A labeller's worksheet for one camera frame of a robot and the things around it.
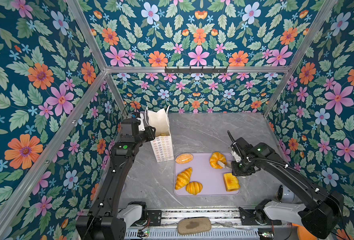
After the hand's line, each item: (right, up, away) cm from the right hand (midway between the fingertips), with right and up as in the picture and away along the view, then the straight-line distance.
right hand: (234, 172), depth 75 cm
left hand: (-41, +24, -2) cm, 47 cm away
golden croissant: (-26, -5, +7) cm, 28 cm away
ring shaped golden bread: (-6, +5, +15) cm, 17 cm away
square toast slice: (0, -7, +5) cm, 9 cm away
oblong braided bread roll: (-41, +18, +25) cm, 51 cm away
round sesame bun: (-26, +4, +15) cm, 30 cm away
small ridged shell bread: (-21, -9, +3) cm, 23 cm away
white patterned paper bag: (-38, +16, +1) cm, 41 cm away
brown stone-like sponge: (-21, -23, -6) cm, 32 cm away
